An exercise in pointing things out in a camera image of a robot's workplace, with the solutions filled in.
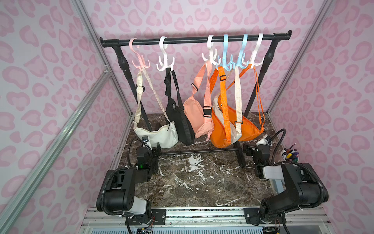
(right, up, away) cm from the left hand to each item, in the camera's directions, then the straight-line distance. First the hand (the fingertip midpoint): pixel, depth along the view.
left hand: (152, 142), depth 92 cm
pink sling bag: (+29, +20, -6) cm, 36 cm away
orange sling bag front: (+41, +8, -20) cm, 47 cm away
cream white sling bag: (-7, +14, +23) cm, 28 cm away
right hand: (+65, 0, +1) cm, 65 cm away
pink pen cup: (+80, -6, -11) cm, 81 cm away
